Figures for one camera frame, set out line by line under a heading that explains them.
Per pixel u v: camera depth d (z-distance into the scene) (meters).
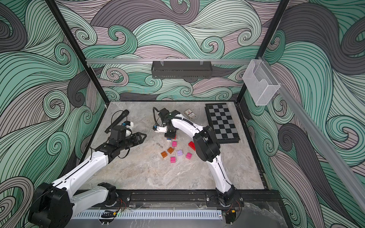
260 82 0.76
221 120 1.04
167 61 0.95
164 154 0.88
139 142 0.73
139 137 0.74
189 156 0.88
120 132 0.64
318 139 0.51
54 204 0.39
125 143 0.69
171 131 0.81
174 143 0.95
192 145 0.93
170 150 0.90
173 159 0.87
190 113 1.10
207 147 0.56
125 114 1.08
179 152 0.89
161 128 0.84
